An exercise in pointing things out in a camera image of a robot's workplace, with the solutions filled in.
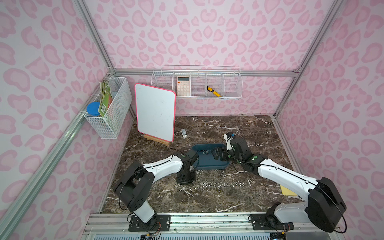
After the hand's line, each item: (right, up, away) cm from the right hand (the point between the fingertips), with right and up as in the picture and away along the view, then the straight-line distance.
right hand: (216, 150), depth 83 cm
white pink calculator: (-19, +39, +12) cm, 45 cm away
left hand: (-13, -18, +3) cm, 22 cm away
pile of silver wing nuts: (-5, -3, +15) cm, 16 cm away
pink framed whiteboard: (-44, +25, +38) cm, 63 cm away
